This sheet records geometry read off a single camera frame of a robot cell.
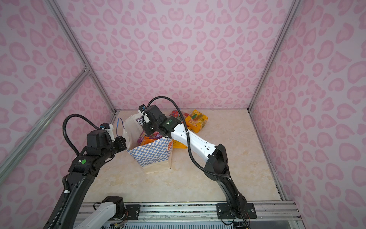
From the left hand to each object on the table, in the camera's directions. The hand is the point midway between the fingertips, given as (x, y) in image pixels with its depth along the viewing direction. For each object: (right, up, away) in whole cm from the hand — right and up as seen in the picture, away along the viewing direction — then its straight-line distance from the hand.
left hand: (125, 137), depth 73 cm
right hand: (+9, +7, +5) cm, 13 cm away
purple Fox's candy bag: (+6, +8, +5) cm, 11 cm away
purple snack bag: (+3, -1, +20) cm, 20 cm away
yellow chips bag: (+25, -7, +21) cm, 33 cm away
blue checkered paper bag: (+14, -10, +2) cm, 18 cm away
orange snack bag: (+8, -3, +11) cm, 14 cm away
